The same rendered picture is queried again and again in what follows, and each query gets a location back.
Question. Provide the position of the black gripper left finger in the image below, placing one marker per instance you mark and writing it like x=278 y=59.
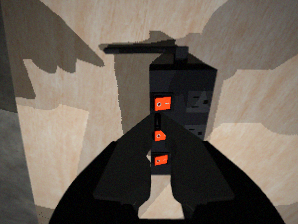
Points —
x=120 y=174

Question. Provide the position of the black power strip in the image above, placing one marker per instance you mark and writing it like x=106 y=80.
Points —
x=181 y=91

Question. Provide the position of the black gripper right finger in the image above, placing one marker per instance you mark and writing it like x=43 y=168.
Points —
x=201 y=174

